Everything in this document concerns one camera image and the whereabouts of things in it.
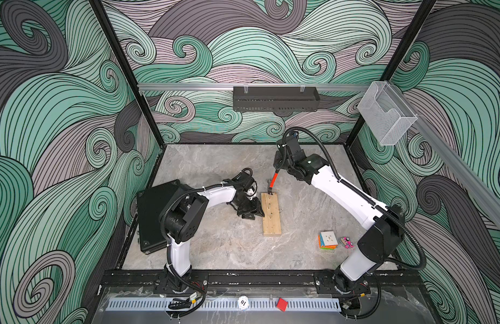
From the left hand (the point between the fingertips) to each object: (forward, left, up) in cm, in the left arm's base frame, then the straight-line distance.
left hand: (260, 214), depth 88 cm
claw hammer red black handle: (+15, -6, +2) cm, 16 cm away
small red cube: (-32, -6, -2) cm, 33 cm away
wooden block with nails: (-3, -5, 0) cm, 6 cm away
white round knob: (-32, +7, +3) cm, 33 cm away
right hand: (+15, -6, +21) cm, 27 cm away
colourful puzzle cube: (-12, -26, +2) cm, 29 cm away
